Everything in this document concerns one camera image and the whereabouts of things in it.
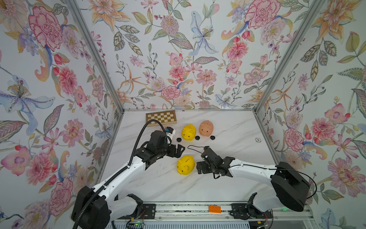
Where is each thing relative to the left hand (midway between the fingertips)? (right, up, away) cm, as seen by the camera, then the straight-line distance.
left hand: (180, 146), depth 79 cm
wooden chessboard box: (-12, +18, +34) cm, 41 cm away
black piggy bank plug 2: (+12, +3, +25) cm, 27 cm away
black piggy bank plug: (-2, +1, +24) cm, 24 cm away
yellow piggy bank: (+5, +7, +17) cm, 19 cm away
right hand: (+13, -13, +9) cm, 21 cm away
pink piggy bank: (+17, +10, +20) cm, 28 cm away
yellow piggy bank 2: (+3, -11, +2) cm, 12 cm away
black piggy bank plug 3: (+23, +3, +25) cm, 34 cm away
